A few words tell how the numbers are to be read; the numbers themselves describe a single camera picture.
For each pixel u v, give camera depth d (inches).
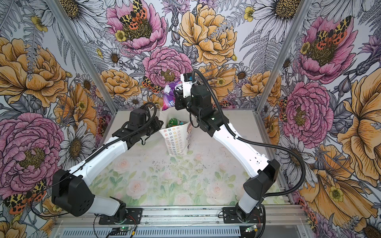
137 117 24.0
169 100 25.6
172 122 38.8
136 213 29.5
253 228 28.1
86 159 18.3
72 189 16.0
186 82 21.7
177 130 31.3
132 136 23.1
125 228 28.1
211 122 19.2
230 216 28.8
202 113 19.5
